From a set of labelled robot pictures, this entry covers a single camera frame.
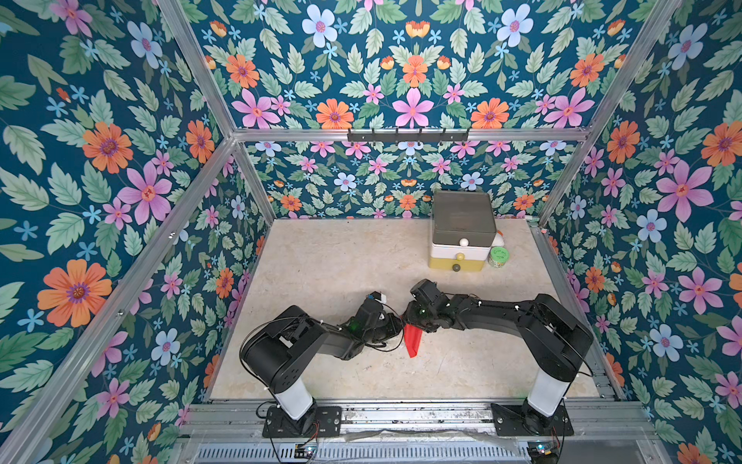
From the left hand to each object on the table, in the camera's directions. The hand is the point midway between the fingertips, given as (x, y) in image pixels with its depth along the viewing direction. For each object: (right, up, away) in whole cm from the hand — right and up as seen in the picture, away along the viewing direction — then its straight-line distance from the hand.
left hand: (408, 323), depth 90 cm
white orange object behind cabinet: (+36, +27, +18) cm, 48 cm away
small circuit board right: (+33, -27, -18) cm, 46 cm away
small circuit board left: (-28, -28, -18) cm, 43 cm away
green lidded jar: (+34, +21, +14) cm, 42 cm away
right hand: (-1, +1, +1) cm, 2 cm away
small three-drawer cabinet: (+17, +30, -1) cm, 35 cm away
